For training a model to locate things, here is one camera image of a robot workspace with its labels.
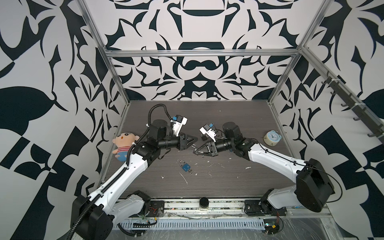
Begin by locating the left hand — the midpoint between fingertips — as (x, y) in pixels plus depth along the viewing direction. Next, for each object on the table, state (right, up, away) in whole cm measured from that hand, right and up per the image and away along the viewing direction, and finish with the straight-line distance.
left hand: (196, 136), depth 69 cm
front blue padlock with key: (-6, -20, +18) cm, 27 cm away
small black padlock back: (-1, -5, +2) cm, 5 cm away
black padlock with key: (+4, 0, -1) cm, 4 cm away
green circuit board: (+35, -42, +2) cm, 55 cm away
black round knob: (+3, -29, -2) cm, 29 cm away
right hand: (+1, -8, 0) cm, 8 cm away
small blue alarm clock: (+48, -4, +27) cm, 56 cm away
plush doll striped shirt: (-42, -5, +19) cm, 46 cm away
